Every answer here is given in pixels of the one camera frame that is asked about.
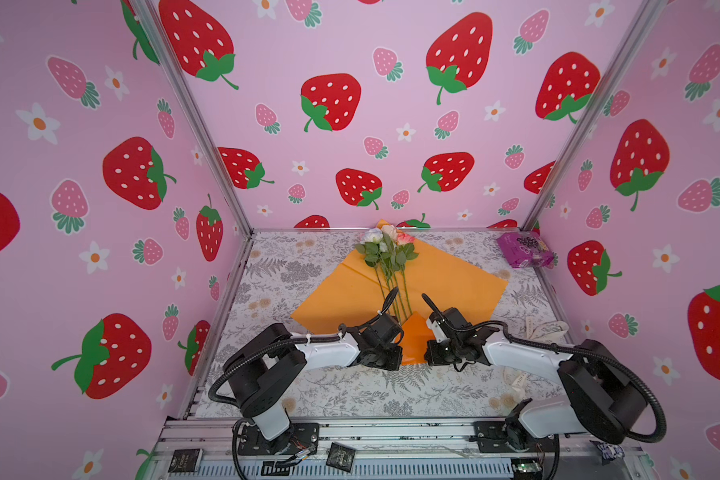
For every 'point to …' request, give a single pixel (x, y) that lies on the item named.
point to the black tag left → (185, 460)
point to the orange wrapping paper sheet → (353, 298)
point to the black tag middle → (341, 457)
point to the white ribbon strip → (533, 330)
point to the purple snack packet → (525, 250)
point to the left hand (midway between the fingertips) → (402, 362)
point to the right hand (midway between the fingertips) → (423, 356)
